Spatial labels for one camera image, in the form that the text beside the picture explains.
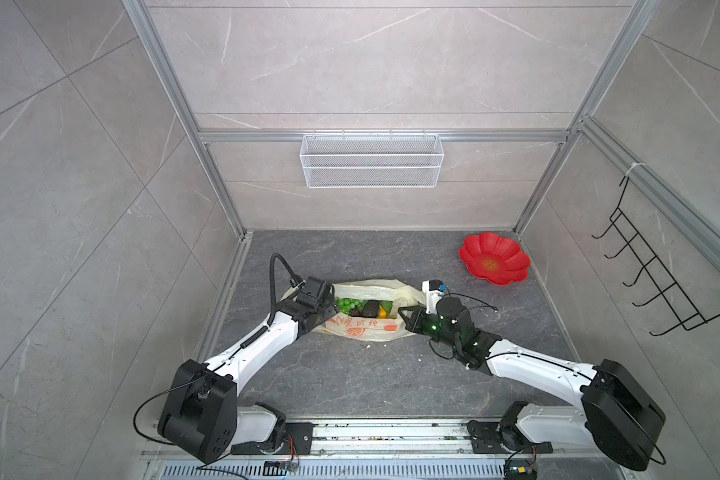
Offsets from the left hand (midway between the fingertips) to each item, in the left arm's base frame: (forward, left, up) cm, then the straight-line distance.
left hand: (326, 302), depth 87 cm
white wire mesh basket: (+44, -15, +19) cm, 50 cm away
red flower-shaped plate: (+23, -62, -10) cm, 67 cm away
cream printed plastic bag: (-8, -7, -1) cm, 11 cm away
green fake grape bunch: (+1, -6, -3) cm, 6 cm away
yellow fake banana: (-1, -18, -8) cm, 19 cm away
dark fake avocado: (0, -14, -6) cm, 15 cm away
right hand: (-5, -20, +4) cm, 21 cm away
